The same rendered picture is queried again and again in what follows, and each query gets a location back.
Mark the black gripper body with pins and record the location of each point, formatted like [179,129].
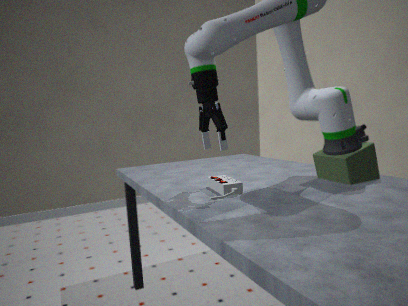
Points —
[207,96]

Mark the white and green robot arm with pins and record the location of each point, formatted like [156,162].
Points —
[332,107]

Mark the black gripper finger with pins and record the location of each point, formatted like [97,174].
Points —
[203,127]
[220,124]

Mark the white power strip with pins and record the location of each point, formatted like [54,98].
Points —
[225,186]

